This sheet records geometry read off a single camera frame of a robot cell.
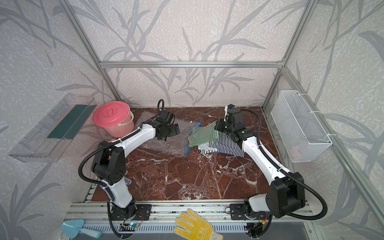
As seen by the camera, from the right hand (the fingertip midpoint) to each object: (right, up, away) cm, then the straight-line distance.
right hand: (215, 120), depth 82 cm
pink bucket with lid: (-61, +3, +9) cm, 61 cm away
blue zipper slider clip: (-10, -2, +23) cm, 25 cm away
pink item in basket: (+39, -16, -9) cm, 43 cm away
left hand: (-25, -7, +11) cm, 29 cm away
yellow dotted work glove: (-8, -51, -13) cm, 54 cm away
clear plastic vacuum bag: (-25, -16, +15) cm, 33 cm away
